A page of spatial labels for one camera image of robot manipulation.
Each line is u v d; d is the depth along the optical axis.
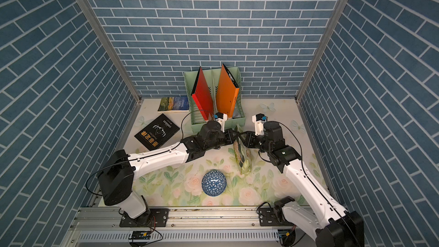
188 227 0.72
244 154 0.75
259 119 0.69
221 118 0.73
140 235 0.72
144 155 0.49
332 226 0.39
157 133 0.99
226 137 0.69
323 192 0.44
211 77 1.02
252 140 0.68
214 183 0.83
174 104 1.16
